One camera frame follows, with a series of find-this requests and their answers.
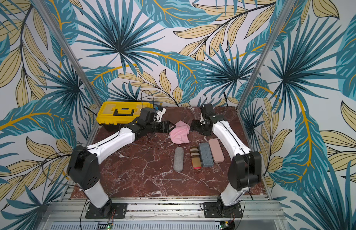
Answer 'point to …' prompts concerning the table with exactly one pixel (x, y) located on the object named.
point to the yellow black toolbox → (114, 116)
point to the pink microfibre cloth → (179, 133)
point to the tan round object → (195, 157)
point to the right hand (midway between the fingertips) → (196, 129)
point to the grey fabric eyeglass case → (178, 161)
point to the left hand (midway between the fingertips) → (171, 127)
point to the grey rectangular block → (205, 154)
